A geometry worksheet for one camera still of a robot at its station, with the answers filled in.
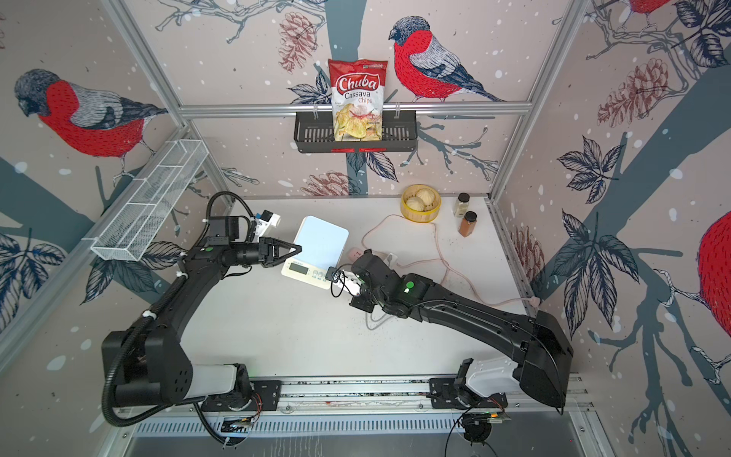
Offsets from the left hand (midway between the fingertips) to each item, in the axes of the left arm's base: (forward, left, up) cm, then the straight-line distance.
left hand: (302, 249), depth 73 cm
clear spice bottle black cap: (+34, -53, -19) cm, 66 cm away
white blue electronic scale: (+1, -5, -1) cm, 5 cm away
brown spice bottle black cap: (+25, -54, -20) cm, 63 cm away
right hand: (-5, -13, -8) cm, 16 cm away
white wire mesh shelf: (+6, +45, +5) cm, 45 cm away
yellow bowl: (+32, -41, -22) cm, 57 cm away
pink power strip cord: (+13, -43, -26) cm, 52 cm away
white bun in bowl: (+35, -35, -20) cm, 54 cm away
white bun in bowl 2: (+40, -40, -21) cm, 60 cm away
